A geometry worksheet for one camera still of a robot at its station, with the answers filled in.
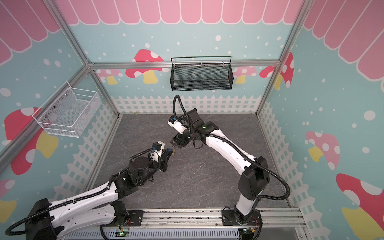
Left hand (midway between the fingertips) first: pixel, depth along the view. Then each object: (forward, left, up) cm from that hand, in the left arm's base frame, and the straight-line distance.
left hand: (169, 153), depth 75 cm
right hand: (+8, -3, +3) cm, 9 cm away
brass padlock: (0, -2, +2) cm, 3 cm away
